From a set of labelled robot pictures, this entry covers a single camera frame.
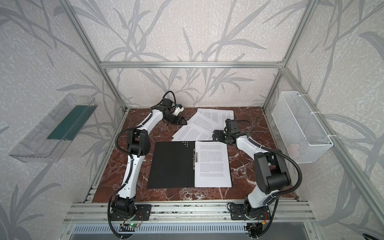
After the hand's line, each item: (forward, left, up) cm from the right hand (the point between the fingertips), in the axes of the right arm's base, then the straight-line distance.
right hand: (218, 132), depth 95 cm
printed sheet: (-21, +5, -9) cm, 23 cm away
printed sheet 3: (+6, +19, -9) cm, 22 cm away
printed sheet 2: (+22, -1, -9) cm, 24 cm away
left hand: (+14, +23, -2) cm, 27 cm away
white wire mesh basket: (-19, -32, +27) cm, 46 cm away
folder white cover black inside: (-19, +29, -7) cm, 35 cm away
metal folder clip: (-15, +15, -7) cm, 22 cm away
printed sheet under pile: (+18, +10, -10) cm, 23 cm away
